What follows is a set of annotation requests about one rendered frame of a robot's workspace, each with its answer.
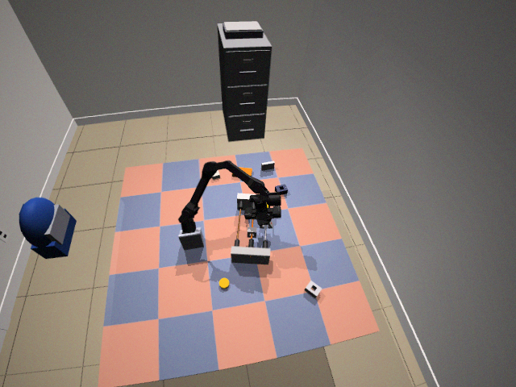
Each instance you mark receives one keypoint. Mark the orange rectangular bar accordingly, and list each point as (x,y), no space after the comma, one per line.
(247,170)

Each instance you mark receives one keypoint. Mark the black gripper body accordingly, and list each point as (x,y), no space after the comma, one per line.
(275,212)

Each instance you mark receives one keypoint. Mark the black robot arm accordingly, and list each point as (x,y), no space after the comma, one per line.
(262,195)

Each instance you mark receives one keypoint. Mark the yellow round disc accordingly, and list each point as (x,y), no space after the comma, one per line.
(224,283)

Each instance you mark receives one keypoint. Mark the grey flat panel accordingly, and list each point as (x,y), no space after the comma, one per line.
(267,165)

